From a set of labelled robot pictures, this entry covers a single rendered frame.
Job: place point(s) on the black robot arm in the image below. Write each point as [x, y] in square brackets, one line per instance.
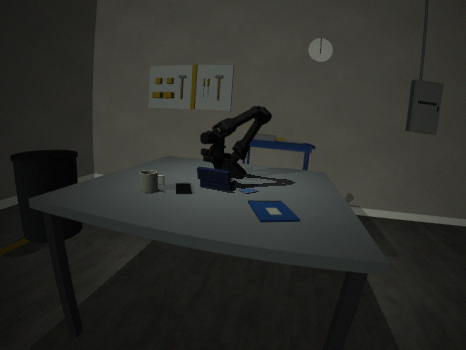
[229, 126]

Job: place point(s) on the grey mug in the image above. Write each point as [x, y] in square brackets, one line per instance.
[149, 181]

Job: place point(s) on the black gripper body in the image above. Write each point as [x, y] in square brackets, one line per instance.
[218, 154]

